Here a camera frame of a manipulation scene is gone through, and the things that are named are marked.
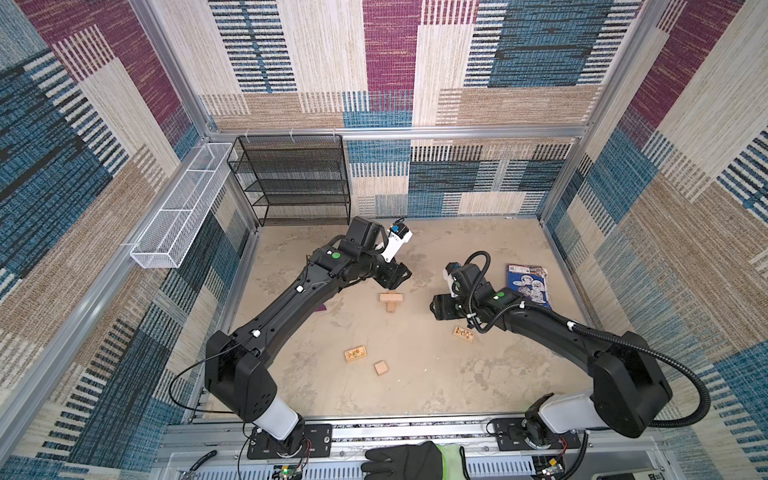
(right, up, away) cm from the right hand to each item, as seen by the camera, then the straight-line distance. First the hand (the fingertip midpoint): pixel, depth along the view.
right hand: (443, 309), depth 86 cm
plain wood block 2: (-15, -1, +10) cm, 18 cm away
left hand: (-12, +14, -9) cm, 20 cm away
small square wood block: (-18, -16, -2) cm, 24 cm away
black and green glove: (-8, -32, -16) cm, 37 cm away
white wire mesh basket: (-67, +20, -15) cm, 72 cm away
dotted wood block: (+6, -7, +3) cm, 10 cm away
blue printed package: (+31, +7, +13) cm, 34 cm away
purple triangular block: (-37, -2, +9) cm, 38 cm away
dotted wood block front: (-25, -13, 0) cm, 28 cm away
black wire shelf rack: (-49, +42, +22) cm, 69 cm away
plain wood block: (-15, +2, +11) cm, 19 cm away
